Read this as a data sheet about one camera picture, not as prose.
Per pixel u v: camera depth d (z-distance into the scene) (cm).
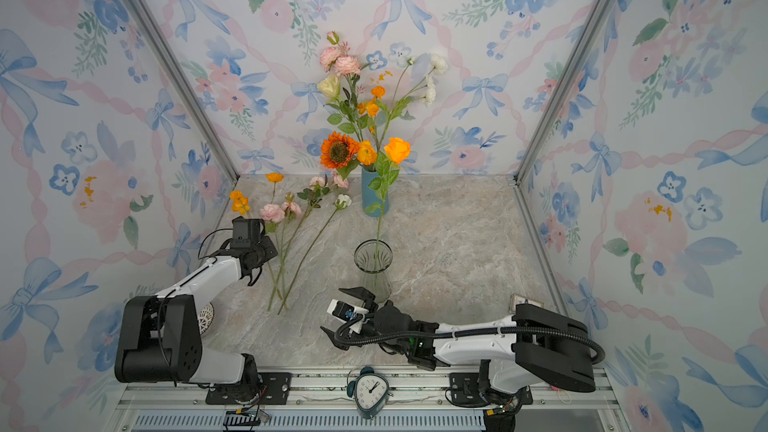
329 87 83
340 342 64
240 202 100
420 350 58
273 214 95
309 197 112
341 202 109
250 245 70
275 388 75
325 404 73
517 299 88
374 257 79
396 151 70
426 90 83
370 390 70
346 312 59
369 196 108
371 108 84
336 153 72
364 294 69
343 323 60
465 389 73
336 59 82
